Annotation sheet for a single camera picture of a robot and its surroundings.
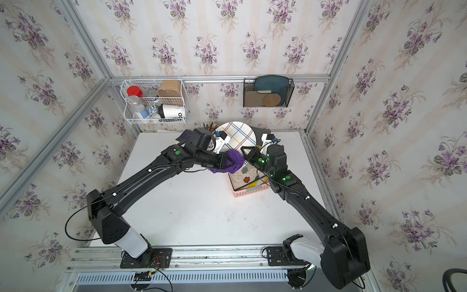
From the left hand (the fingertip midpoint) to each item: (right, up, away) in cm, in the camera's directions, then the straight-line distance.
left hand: (238, 167), depth 71 cm
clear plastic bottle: (-49, +28, +15) cm, 59 cm away
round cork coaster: (+19, +34, +27) cm, 47 cm away
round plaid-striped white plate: (+2, +14, +7) cm, 16 cm away
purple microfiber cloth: (-1, +4, -1) cm, 5 cm away
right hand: (+1, +8, +3) cm, 8 cm away
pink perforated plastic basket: (+4, -14, +18) cm, 23 cm away
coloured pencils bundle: (-15, +20, +31) cm, 40 cm away
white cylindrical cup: (-34, +27, +22) cm, 49 cm away
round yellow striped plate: (+10, -11, +19) cm, 24 cm away
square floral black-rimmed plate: (+5, -7, +24) cm, 25 cm away
